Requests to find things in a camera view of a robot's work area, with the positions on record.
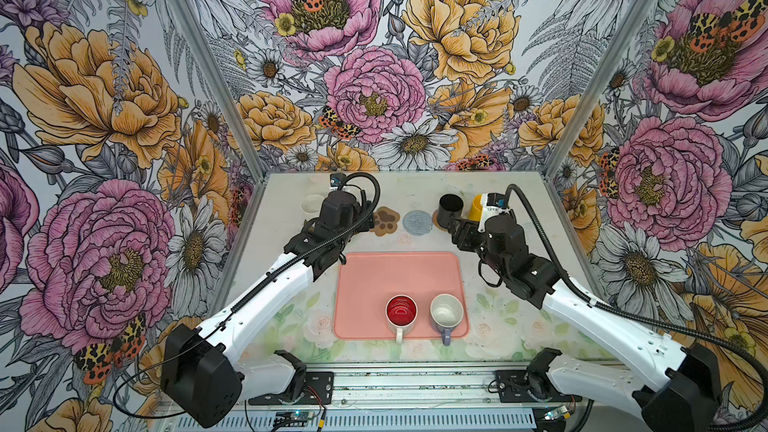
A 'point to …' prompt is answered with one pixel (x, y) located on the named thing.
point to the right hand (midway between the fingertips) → (459, 230)
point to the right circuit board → (556, 413)
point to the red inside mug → (401, 313)
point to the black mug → (450, 206)
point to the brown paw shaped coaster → (385, 221)
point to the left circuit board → (293, 415)
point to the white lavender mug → (446, 313)
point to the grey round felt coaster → (417, 222)
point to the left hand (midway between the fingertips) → (358, 213)
